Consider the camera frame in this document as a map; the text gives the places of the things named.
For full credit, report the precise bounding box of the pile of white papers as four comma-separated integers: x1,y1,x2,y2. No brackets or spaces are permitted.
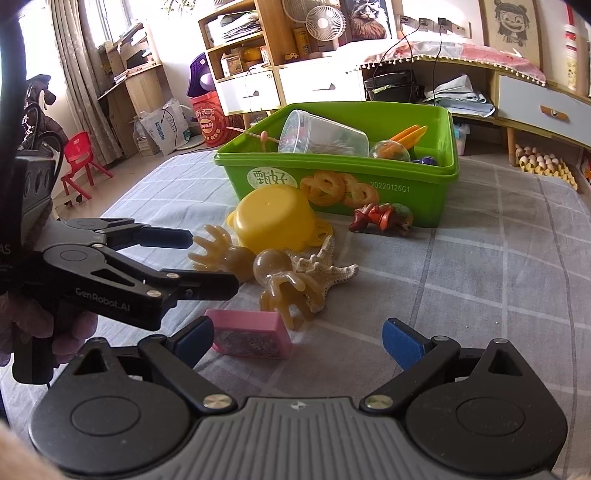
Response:
424,74,495,116

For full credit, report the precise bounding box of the red toy dinosaur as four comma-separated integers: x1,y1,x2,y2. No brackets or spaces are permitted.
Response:
348,202,415,237

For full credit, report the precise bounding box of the wooden low cabinet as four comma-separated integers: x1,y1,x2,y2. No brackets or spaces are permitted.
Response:
360,41,591,168

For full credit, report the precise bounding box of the orange yellow toy cup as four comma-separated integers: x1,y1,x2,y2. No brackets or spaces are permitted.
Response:
389,124,429,149

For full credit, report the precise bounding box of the pink beaded toy stick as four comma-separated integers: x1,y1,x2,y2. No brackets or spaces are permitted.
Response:
238,128,283,151

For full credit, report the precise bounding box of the red printed bucket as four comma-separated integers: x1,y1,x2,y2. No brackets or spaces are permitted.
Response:
190,90,232,147

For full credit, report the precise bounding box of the dark blurred cable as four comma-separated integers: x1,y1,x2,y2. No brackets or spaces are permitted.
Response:
0,0,26,155

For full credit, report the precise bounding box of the grey curtain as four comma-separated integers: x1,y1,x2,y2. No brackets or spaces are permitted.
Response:
51,0,121,167

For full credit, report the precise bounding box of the amber rubber octopus toy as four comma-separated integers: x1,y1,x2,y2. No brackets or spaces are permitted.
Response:
188,224,256,282
252,249,315,329

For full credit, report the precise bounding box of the clear capsule ball with toy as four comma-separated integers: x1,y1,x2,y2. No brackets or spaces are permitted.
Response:
369,140,411,163

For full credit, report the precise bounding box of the cat picture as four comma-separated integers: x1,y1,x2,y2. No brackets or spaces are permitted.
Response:
339,0,393,47

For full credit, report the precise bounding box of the black power cable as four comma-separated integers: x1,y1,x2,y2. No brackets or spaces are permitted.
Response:
372,21,421,100
406,21,446,93

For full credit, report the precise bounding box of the framed cartoon drawing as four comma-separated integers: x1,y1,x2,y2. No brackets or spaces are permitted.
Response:
480,0,541,58

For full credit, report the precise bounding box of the grey cabinet drawer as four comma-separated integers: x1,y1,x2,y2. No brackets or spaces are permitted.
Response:
498,75,591,148

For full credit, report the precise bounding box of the wooden desk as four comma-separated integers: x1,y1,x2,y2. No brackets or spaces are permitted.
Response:
97,21,167,160

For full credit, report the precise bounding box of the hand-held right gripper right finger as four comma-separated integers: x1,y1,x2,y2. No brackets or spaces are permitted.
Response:
360,318,529,414

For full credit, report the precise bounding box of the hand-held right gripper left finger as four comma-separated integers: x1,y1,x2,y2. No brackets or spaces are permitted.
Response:
69,316,238,415

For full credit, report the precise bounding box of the white paper bag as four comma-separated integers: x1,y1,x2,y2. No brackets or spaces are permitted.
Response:
140,98,191,156

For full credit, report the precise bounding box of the red child chair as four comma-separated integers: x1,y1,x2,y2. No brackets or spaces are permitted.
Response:
61,131,114,201

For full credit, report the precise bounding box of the clear plastic storage box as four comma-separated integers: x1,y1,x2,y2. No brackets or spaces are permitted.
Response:
452,122,472,155

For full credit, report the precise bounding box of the tray of eggs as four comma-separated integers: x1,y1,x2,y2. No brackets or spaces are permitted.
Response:
515,144,579,191

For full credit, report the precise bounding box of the white starfish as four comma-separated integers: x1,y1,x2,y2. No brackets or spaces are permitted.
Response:
284,234,360,313

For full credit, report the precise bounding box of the person's left hand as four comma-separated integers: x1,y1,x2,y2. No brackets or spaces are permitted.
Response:
0,293,99,367

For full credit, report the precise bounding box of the white yellow patterned box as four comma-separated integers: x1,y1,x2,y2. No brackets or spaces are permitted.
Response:
563,23,579,90

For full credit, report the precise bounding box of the pink small box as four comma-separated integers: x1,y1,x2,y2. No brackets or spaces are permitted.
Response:
204,308,294,361

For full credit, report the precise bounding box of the black bicycle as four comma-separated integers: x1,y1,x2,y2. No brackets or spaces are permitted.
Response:
18,74,70,153

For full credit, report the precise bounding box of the green plastic storage box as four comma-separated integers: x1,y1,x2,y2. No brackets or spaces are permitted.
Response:
213,102,461,229

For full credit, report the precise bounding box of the pink lace table runner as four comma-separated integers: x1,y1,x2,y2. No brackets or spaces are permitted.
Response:
361,41,548,84

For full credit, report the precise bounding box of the purple plastic item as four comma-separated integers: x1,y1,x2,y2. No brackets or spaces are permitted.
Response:
187,52,215,97

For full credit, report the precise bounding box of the white shelf drawer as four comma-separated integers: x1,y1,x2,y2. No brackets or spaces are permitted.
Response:
277,62,365,109
215,71,282,116

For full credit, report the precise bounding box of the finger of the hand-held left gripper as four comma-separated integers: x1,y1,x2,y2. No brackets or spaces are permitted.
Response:
65,216,194,250
104,251,240,308

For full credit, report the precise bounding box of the wooden shelf unit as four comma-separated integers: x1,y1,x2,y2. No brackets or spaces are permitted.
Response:
198,0,365,116

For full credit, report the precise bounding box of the stack of papers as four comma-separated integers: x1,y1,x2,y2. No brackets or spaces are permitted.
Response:
205,11,263,44

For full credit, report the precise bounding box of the black bag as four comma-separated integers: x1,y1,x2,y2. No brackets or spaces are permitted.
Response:
364,71,423,103

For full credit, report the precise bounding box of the yellow toy pot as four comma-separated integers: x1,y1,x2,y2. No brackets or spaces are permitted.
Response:
226,187,333,254

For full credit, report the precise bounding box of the clear plastic jar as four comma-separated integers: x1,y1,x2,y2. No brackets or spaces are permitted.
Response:
278,109,370,158

